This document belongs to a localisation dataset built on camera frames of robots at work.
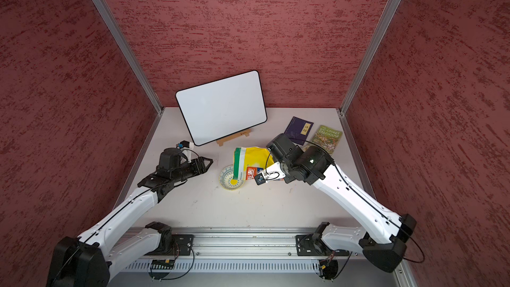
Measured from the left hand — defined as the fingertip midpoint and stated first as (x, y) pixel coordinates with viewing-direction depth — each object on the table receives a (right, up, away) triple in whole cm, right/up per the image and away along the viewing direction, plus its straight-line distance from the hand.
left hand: (208, 166), depth 83 cm
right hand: (+31, +5, -12) cm, 34 cm away
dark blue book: (+44, +15, +27) cm, 54 cm away
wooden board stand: (+2, +9, +19) cm, 21 cm away
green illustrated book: (+59, +11, +21) cm, 64 cm away
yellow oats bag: (+18, +4, -12) cm, 23 cm away
